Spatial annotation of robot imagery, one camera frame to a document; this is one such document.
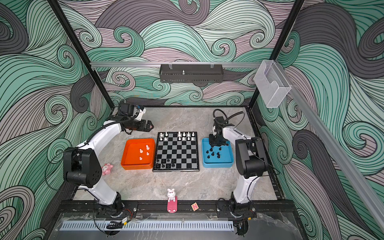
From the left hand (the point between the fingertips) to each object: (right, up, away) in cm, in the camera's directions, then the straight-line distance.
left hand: (147, 124), depth 90 cm
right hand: (+42, -13, +7) cm, 44 cm away
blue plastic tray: (+44, -21, +3) cm, 48 cm away
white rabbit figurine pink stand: (+17, -40, -16) cm, 46 cm away
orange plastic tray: (-6, -19, +3) cm, 21 cm away
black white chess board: (+18, -18, +3) cm, 25 cm away
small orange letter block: (+29, -41, -17) cm, 53 cm away
